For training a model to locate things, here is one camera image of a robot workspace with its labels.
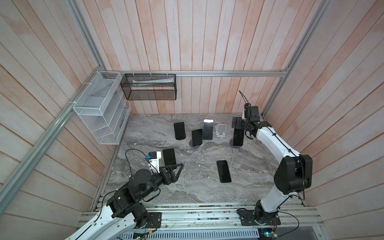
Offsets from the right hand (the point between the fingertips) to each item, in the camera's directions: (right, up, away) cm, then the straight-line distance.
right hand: (240, 120), depth 91 cm
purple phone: (-1, -10, 0) cm, 11 cm away
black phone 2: (-39, -6, +7) cm, 40 cm away
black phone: (-44, -22, -4) cm, 49 cm away
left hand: (-37, -24, -25) cm, 51 cm away
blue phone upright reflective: (-19, -5, +10) cm, 22 cm away
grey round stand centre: (-28, -17, +9) cm, 34 cm away
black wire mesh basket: (-59, +24, +9) cm, 64 cm away
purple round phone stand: (-3, -16, +9) cm, 18 cm away
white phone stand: (-9, -6, +16) cm, 19 cm away
